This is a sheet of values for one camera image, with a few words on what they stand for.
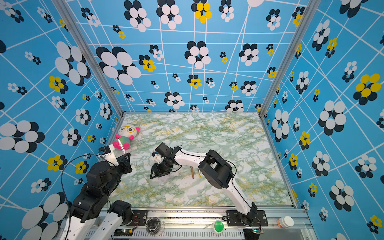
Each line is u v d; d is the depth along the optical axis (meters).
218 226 0.64
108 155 0.58
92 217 0.46
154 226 0.63
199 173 0.89
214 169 0.56
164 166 0.77
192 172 0.89
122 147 0.67
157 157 0.84
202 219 0.75
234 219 0.72
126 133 1.00
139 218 0.73
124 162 0.59
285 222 0.66
